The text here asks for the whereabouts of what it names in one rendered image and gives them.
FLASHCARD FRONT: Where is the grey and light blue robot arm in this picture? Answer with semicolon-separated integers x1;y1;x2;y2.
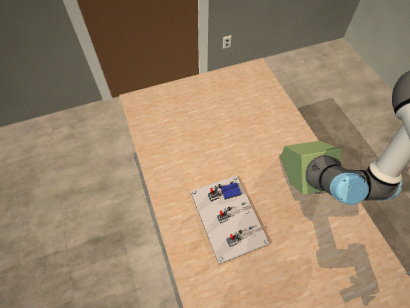
306;71;410;205

